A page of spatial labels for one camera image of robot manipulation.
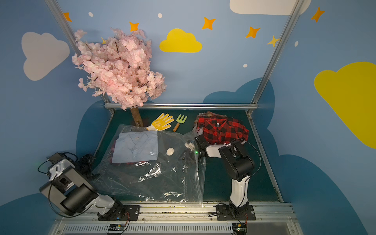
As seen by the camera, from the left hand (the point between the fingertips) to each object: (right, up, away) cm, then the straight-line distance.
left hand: (97, 162), depth 85 cm
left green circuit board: (+19, -29, -13) cm, 37 cm away
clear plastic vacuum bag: (+28, -2, +4) cm, 28 cm away
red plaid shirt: (+71, +29, +28) cm, 82 cm away
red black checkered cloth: (+76, +19, +14) cm, 79 cm away
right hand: (+51, 0, +7) cm, 51 cm away
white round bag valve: (+42, +4, +10) cm, 43 cm away
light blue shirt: (+19, +7, +11) cm, 23 cm away
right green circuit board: (+80, -31, -12) cm, 87 cm away
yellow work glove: (+32, +23, +29) cm, 49 cm away
